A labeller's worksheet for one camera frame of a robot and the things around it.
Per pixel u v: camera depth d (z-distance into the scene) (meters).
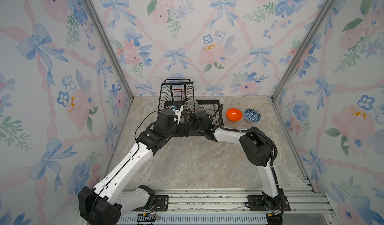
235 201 0.76
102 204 0.37
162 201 0.74
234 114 1.07
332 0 0.71
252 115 1.07
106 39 0.86
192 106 0.83
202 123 0.76
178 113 0.66
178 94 1.11
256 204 0.73
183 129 0.66
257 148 0.55
